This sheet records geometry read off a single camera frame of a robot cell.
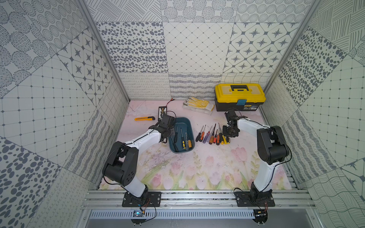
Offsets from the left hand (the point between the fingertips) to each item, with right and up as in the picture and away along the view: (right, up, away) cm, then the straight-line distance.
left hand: (169, 127), depth 93 cm
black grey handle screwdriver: (+19, -7, +5) cm, 21 cm away
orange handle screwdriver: (+23, -6, +6) cm, 24 cm away
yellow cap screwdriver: (+37, -10, +2) cm, 39 cm away
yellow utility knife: (-18, +6, +15) cm, 24 cm away
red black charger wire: (-2, +22, +30) cm, 37 cm away
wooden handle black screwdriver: (+29, -8, +5) cm, 30 cm away
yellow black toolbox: (+50, +22, +8) cm, 55 cm away
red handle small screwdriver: (+31, -8, +5) cm, 33 cm away
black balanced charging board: (-9, +12, +19) cm, 24 cm away
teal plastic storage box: (+9, -8, +2) cm, 12 cm away
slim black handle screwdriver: (+4, -8, 0) cm, 9 cm away
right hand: (+40, -6, +6) cm, 41 cm away
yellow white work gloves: (+21, +17, +25) cm, 37 cm away
